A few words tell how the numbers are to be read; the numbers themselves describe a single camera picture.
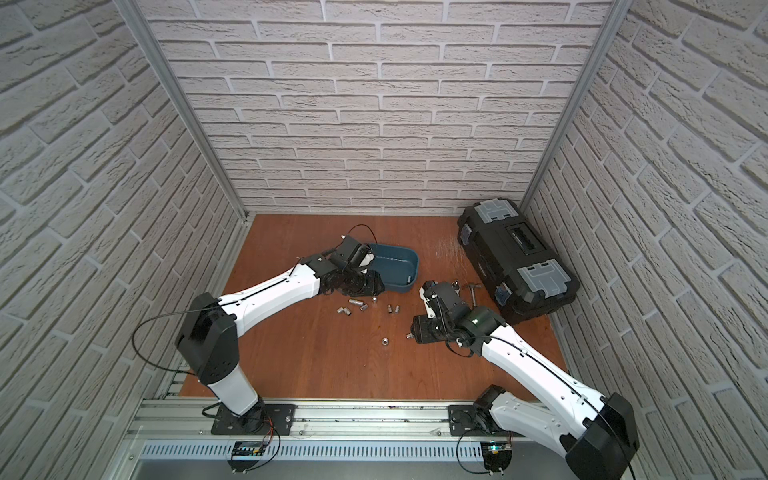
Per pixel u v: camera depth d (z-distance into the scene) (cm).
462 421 74
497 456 70
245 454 72
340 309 93
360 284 74
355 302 95
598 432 38
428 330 67
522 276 81
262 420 67
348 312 92
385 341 85
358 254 68
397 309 93
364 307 92
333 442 71
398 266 106
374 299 95
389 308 92
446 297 59
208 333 49
